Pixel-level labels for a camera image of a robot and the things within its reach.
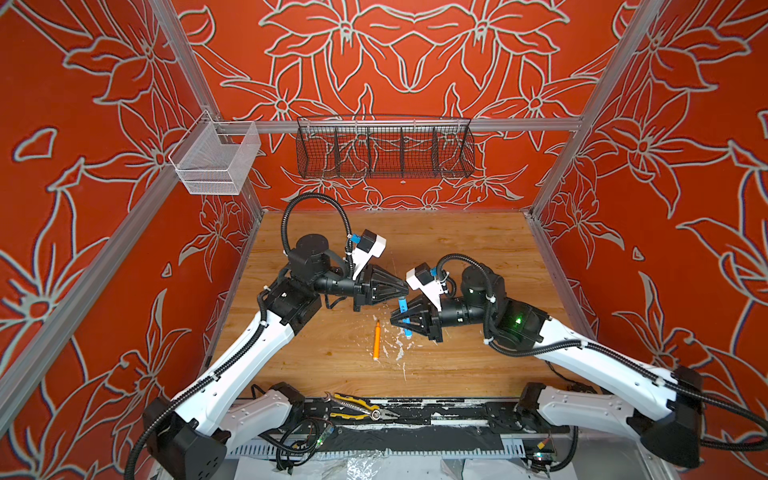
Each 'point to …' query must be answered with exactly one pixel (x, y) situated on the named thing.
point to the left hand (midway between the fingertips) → (404, 291)
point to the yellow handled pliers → (373, 412)
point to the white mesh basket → (213, 157)
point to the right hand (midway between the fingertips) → (391, 318)
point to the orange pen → (377, 340)
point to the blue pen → (403, 308)
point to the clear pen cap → (402, 300)
